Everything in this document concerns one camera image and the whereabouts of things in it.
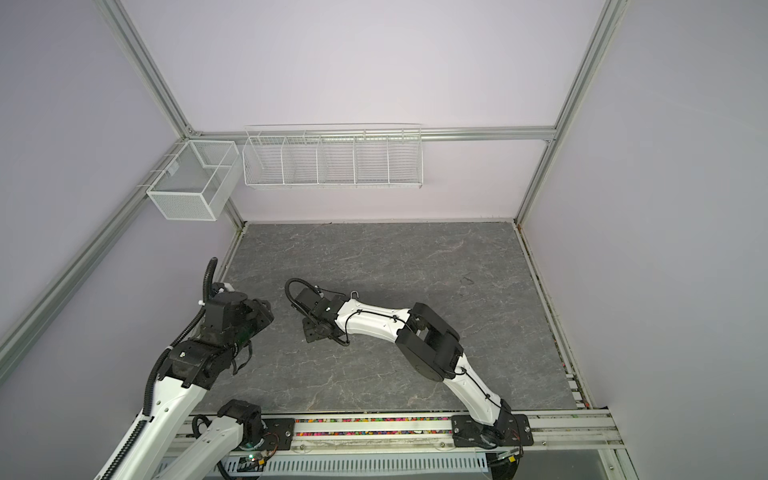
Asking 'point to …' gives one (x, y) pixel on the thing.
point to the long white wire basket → (333, 156)
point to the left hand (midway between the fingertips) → (264, 311)
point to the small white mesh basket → (193, 184)
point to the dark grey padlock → (354, 295)
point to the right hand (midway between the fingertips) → (314, 332)
